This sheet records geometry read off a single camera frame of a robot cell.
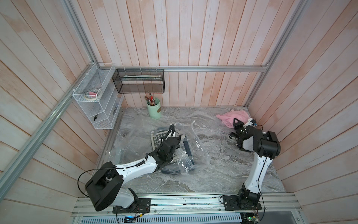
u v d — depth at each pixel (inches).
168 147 23.8
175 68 37.8
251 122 36.5
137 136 40.4
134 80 41.1
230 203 28.8
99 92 30.0
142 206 28.6
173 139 24.7
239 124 36.8
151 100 38.5
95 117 34.7
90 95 29.3
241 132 35.3
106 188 16.4
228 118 40.6
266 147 23.9
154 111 42.0
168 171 30.7
